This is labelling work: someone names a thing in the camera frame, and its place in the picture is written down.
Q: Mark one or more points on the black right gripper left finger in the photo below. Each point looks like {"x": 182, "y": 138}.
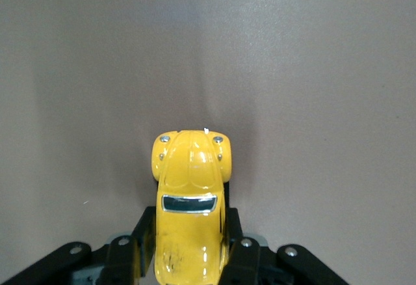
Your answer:
{"x": 120, "y": 259}

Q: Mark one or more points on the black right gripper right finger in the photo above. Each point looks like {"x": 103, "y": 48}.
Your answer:
{"x": 243, "y": 262}

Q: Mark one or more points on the yellow beetle toy car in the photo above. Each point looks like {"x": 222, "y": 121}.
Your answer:
{"x": 188, "y": 233}

